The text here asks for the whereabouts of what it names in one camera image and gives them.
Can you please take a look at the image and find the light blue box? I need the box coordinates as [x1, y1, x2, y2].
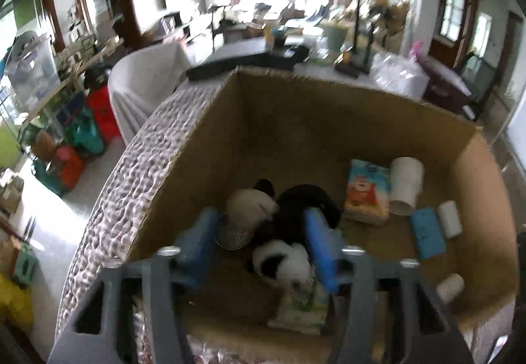
[410, 207, 448, 261]

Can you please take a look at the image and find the chair under white cloth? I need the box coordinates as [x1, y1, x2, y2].
[108, 41, 193, 145]

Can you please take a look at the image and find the black tripod stand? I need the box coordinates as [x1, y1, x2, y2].
[335, 0, 391, 77]

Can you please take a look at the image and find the orange plastic box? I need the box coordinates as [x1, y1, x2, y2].
[55, 146, 85, 188]

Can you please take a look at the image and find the pale green bucket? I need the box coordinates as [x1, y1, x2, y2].
[324, 25, 350, 55]

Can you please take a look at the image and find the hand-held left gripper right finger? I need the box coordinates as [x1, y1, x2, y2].
[303, 208, 475, 364]

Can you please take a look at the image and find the green white wipes packet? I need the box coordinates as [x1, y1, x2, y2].
[267, 282, 329, 336]

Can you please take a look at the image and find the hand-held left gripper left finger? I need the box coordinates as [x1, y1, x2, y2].
[47, 207, 225, 364]

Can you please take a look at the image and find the black and white panda plush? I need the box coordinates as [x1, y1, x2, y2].
[225, 179, 343, 293]

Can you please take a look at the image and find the tissue packet with orange bear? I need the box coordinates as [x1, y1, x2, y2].
[343, 159, 391, 227]

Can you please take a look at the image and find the brown wooden door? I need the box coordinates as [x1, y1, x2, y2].
[429, 0, 479, 57]

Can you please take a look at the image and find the yellow bag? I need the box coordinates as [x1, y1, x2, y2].
[0, 274, 34, 332]

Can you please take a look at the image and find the metal mesh strainer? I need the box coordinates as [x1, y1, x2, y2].
[214, 216, 252, 250]

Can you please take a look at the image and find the teal shopping bag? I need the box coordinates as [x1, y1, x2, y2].
[63, 109, 105, 155]

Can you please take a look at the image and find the clear plastic bag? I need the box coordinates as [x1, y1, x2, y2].
[370, 52, 430, 100]

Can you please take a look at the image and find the red plastic stool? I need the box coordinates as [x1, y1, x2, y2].
[87, 85, 122, 143]

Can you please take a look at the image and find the clear plastic storage box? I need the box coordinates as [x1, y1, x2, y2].
[4, 31, 62, 102]

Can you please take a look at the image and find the white cup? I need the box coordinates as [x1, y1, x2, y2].
[387, 156, 425, 217]

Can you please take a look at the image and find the white paper roll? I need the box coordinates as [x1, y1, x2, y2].
[436, 200, 464, 240]
[436, 273, 466, 304]

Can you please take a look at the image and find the brown cardboard box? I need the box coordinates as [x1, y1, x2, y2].
[123, 65, 520, 348]

